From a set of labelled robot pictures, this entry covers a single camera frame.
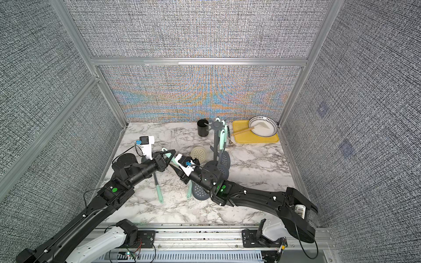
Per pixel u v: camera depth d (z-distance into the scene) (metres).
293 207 0.47
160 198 0.85
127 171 0.51
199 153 1.00
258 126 1.13
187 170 0.59
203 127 1.08
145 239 0.74
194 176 0.61
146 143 0.60
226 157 0.88
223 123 0.66
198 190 0.76
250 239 0.73
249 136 1.10
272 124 1.17
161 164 0.59
